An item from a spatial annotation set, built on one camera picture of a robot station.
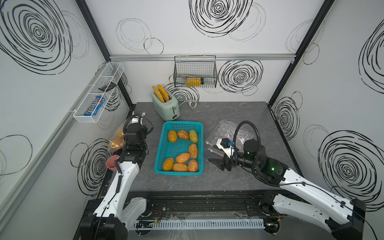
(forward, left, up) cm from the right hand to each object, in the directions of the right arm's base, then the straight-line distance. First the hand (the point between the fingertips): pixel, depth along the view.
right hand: (213, 152), depth 66 cm
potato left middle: (+6, +16, -20) cm, 27 cm away
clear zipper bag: (+6, +47, -3) cm, 48 cm away
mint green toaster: (+37, +28, -14) cm, 48 cm away
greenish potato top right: (+21, +10, -20) cm, 31 cm away
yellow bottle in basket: (+41, +10, +8) cm, 43 cm away
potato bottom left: (+2, +24, -19) cm, 31 cm away
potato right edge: (+12, +10, -20) cm, 25 cm away
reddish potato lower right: (+1, +10, -19) cm, 22 cm away
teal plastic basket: (+13, +25, -24) cm, 37 cm away
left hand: (+14, +42, +2) cm, 44 cm away
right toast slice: (+46, +31, -5) cm, 56 cm away
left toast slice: (+44, +34, -5) cm, 56 cm away
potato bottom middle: (+22, +17, -20) cm, 34 cm away
